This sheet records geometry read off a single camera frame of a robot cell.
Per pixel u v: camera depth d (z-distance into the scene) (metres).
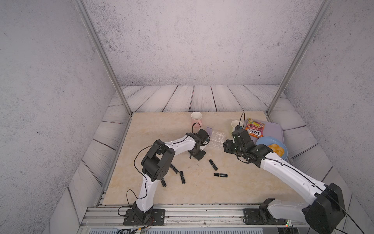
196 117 1.08
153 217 0.72
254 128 1.07
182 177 0.86
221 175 0.87
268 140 1.01
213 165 0.91
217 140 1.01
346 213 0.42
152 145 0.55
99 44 0.83
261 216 0.66
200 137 0.74
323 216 0.39
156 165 0.53
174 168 0.89
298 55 0.88
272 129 1.08
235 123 1.14
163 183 0.84
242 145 0.60
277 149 0.95
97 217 0.76
